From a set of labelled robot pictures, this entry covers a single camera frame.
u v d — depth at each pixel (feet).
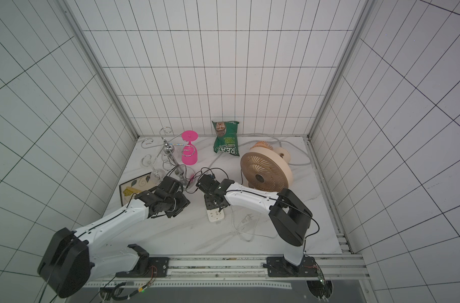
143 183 3.20
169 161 2.80
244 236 2.67
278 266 2.37
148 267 2.26
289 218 1.49
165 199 2.10
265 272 2.38
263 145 2.47
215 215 2.77
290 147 3.73
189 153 2.96
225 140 3.52
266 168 2.32
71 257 1.32
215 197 1.97
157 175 2.61
